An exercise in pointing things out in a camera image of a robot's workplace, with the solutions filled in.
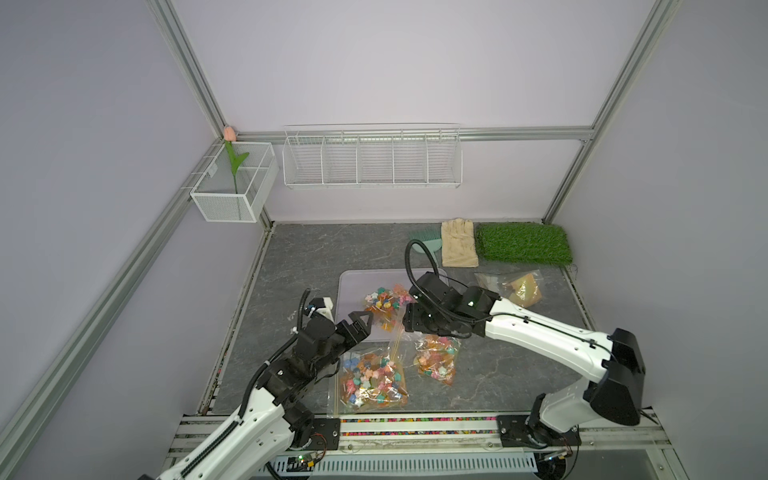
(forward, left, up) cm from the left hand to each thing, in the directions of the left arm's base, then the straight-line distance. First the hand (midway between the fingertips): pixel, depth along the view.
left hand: (366, 324), depth 76 cm
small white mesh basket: (+29, +36, +20) cm, 50 cm away
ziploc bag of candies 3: (-10, 0, -14) cm, 17 cm away
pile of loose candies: (+12, -5, -13) cm, 18 cm away
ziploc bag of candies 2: (-5, -19, -14) cm, 24 cm away
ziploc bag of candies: (+14, -50, -11) cm, 53 cm away
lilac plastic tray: (+22, +6, -16) cm, 28 cm away
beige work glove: (+36, -34, -15) cm, 52 cm away
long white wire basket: (+59, -4, +11) cm, 60 cm away
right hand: (0, -11, +1) cm, 11 cm away
